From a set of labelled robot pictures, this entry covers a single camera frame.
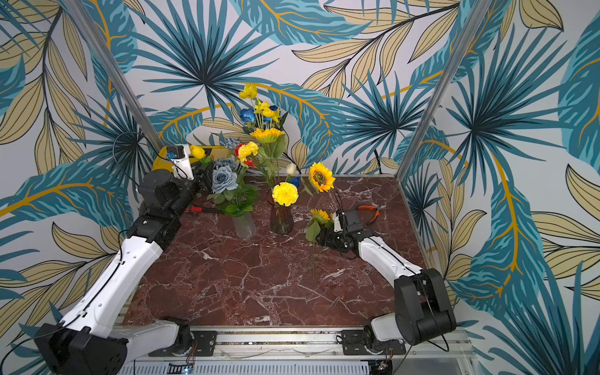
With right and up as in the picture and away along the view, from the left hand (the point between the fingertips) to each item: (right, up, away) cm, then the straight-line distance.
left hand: (206, 165), depth 69 cm
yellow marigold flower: (+24, -9, -1) cm, 25 cm away
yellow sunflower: (+33, -23, +25) cm, 48 cm away
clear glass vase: (+5, -21, +28) cm, 36 cm away
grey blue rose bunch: (+7, -7, +1) cm, 10 cm away
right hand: (+37, -25, +20) cm, 49 cm away
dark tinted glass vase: (+20, -18, +26) cm, 38 cm away
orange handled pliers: (+63, -15, +37) cm, 75 cm away
